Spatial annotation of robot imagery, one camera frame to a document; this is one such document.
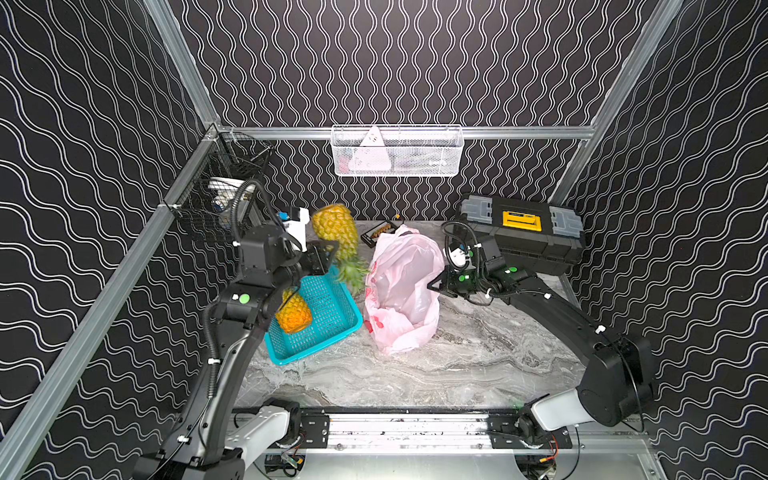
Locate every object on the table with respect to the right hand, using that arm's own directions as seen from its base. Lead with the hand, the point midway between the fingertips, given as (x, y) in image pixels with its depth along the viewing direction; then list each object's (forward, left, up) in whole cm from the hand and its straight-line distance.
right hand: (428, 284), depth 82 cm
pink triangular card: (+33, +16, +19) cm, 42 cm away
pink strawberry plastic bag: (+11, +6, -13) cm, 19 cm away
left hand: (-2, +23, +20) cm, 30 cm away
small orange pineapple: (-5, +38, -9) cm, 39 cm away
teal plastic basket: (0, +28, -18) cm, 33 cm away
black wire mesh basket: (+39, +64, +13) cm, 76 cm away
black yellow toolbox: (+20, -37, -1) cm, 42 cm away
